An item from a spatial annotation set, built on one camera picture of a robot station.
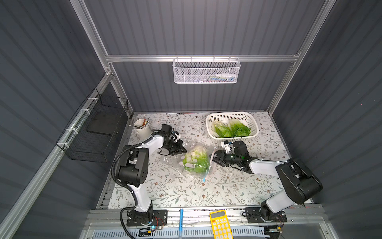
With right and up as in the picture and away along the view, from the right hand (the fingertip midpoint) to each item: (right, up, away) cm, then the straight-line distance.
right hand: (212, 158), depth 85 cm
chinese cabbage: (+8, +16, +13) cm, 22 cm away
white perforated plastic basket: (+31, +23, +23) cm, 45 cm away
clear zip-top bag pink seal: (-14, +5, +10) cm, 18 cm away
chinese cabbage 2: (+19, +17, +14) cm, 28 cm away
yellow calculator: (+2, -29, -15) cm, 33 cm away
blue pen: (-17, -29, -14) cm, 36 cm away
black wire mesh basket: (-61, +14, -13) cm, 64 cm away
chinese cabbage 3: (-9, -1, -2) cm, 9 cm away
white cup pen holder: (-42, +16, +10) cm, 46 cm away
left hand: (-14, +2, +5) cm, 15 cm away
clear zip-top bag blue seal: (-26, -4, +8) cm, 27 cm away
